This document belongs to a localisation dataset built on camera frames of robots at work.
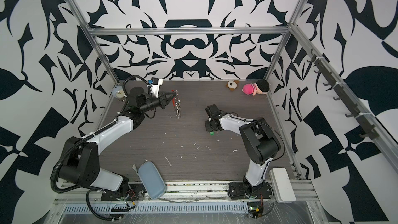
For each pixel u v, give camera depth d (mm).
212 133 936
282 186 725
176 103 805
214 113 766
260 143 487
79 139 463
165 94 747
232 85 1149
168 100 761
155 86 714
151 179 761
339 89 583
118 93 1049
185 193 745
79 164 430
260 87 1087
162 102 714
